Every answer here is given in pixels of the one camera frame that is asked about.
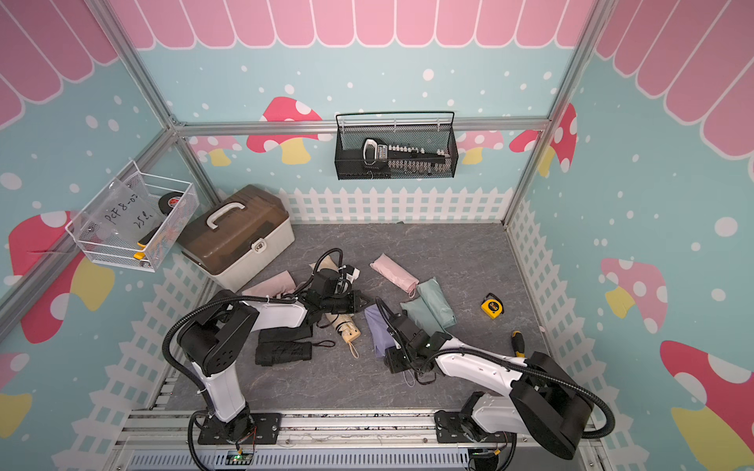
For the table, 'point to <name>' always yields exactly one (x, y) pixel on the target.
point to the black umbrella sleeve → (286, 334)
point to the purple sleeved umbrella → (379, 332)
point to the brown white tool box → (237, 237)
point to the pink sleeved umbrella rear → (397, 274)
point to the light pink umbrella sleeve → (274, 286)
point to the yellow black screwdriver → (518, 344)
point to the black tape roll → (168, 201)
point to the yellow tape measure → (493, 306)
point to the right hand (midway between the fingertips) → (391, 360)
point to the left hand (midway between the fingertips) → (372, 305)
